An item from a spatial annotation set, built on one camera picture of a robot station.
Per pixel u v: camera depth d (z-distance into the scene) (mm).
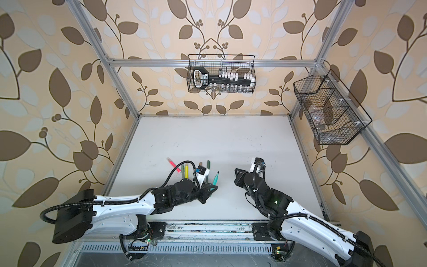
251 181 526
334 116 729
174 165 963
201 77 836
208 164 963
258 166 667
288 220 501
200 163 963
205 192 654
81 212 474
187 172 932
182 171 935
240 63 909
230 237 737
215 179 751
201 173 672
